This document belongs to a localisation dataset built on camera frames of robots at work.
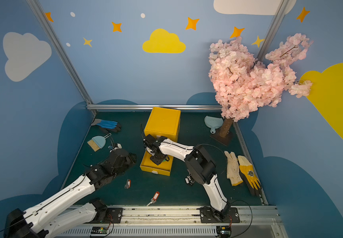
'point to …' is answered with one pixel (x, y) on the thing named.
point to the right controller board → (224, 231)
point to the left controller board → (99, 230)
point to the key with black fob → (189, 179)
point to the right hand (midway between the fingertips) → (161, 156)
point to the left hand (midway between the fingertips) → (135, 155)
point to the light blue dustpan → (213, 123)
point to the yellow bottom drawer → (163, 168)
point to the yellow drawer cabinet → (164, 122)
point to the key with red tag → (153, 200)
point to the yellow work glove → (249, 175)
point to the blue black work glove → (107, 126)
